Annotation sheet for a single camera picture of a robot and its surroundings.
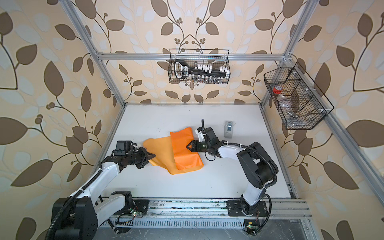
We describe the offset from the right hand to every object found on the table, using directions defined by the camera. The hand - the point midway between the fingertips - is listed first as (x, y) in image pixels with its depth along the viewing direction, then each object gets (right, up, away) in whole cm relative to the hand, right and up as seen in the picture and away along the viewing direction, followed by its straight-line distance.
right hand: (191, 148), depth 91 cm
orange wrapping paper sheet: (-13, -4, +2) cm, 13 cm away
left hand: (-20, -2, -8) cm, 21 cm away
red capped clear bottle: (+52, +35, -2) cm, 63 cm away
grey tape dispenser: (+25, +11, +11) cm, 30 cm away
